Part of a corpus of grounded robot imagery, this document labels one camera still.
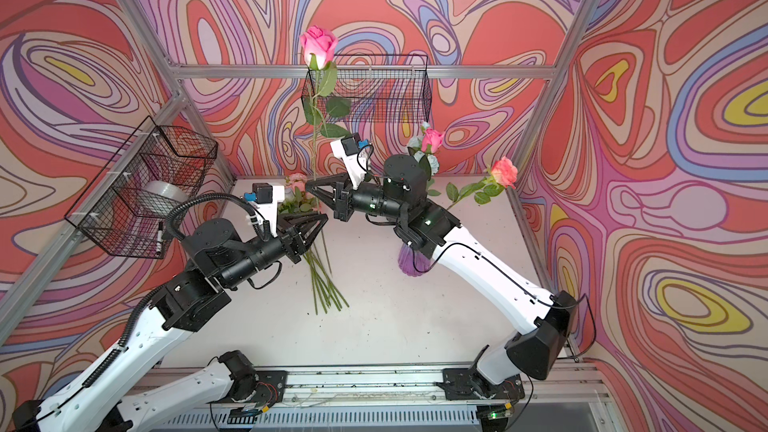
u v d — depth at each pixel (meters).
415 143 0.77
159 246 0.72
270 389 0.72
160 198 0.70
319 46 0.42
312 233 0.56
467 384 0.74
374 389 0.74
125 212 0.72
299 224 0.52
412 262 0.87
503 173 0.65
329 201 0.54
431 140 0.67
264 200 0.49
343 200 0.49
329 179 0.54
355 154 0.49
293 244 0.51
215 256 0.42
